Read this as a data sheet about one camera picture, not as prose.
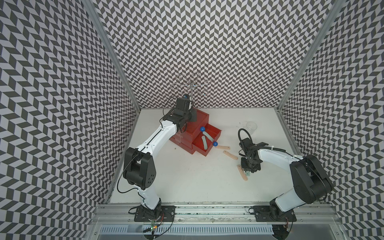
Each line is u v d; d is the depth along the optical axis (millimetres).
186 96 774
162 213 707
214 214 749
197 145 845
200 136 845
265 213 732
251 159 687
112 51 871
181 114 664
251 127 1029
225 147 983
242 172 865
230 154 955
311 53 833
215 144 864
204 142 897
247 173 864
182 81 1043
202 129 828
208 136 937
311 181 444
